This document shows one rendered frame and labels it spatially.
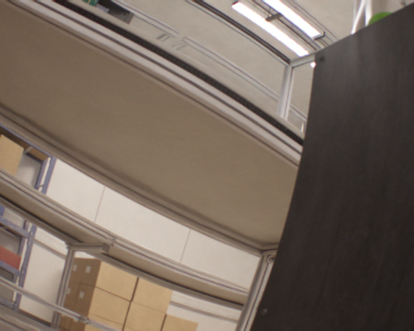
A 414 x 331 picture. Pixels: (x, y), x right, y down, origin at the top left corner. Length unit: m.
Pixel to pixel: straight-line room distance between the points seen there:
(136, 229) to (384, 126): 5.54
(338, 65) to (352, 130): 0.13
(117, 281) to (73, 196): 1.35
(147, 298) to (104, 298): 0.46
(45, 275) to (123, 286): 1.14
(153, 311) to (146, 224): 1.52
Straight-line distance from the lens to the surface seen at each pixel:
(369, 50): 0.68
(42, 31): 1.36
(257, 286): 2.38
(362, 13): 0.94
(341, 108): 0.68
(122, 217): 5.97
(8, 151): 5.04
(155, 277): 3.72
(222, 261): 6.66
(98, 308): 4.69
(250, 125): 1.35
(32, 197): 2.66
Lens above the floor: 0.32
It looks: 23 degrees up
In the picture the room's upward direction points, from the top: 17 degrees clockwise
